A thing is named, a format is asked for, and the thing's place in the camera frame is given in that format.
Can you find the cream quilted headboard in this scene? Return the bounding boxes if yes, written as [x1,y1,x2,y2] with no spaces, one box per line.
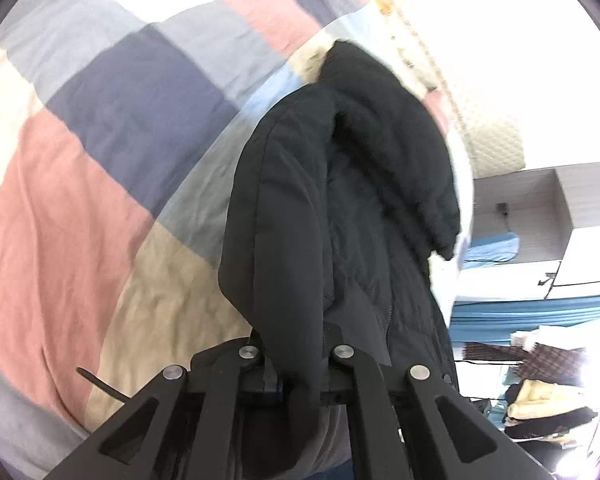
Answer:
[340,0,526,179]

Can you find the black hanging strap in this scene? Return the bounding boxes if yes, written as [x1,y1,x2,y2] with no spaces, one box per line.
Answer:
[538,269,557,302]

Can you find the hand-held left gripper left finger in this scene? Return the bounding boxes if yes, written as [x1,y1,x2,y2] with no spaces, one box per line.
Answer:
[45,337,284,480]

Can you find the grey white wardrobe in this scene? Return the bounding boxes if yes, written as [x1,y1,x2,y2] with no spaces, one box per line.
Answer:
[467,160,600,296]

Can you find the cream yellow hanging clothes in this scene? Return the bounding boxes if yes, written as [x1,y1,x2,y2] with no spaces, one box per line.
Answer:
[504,379,600,423]

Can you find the blue curtain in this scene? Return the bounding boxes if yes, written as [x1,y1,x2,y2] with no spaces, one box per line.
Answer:
[449,291,600,332]

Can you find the checkered bed quilt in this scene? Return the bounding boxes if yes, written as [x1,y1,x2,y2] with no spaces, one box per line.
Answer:
[0,0,477,480]

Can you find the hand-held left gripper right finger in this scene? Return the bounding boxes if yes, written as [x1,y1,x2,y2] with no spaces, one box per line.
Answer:
[321,324,556,480]

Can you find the plaid hanging garment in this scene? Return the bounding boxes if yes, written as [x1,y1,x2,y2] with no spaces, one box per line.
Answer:
[459,341,590,387]

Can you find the black cable tie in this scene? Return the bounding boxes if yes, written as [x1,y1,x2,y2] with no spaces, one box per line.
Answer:
[75,367,132,404]

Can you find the black puffer jacket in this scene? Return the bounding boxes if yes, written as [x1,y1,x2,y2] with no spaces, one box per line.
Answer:
[217,40,476,480]

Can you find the blue towel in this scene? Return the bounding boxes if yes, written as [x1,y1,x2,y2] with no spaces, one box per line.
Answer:
[461,232,521,270]

